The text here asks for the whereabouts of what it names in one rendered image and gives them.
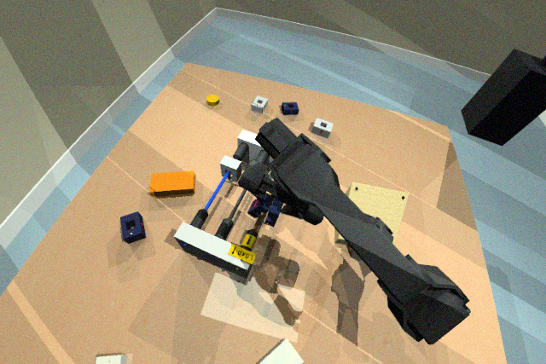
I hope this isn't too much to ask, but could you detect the yellow disc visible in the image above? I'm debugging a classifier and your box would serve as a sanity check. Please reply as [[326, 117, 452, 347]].
[[206, 95, 219, 106]]

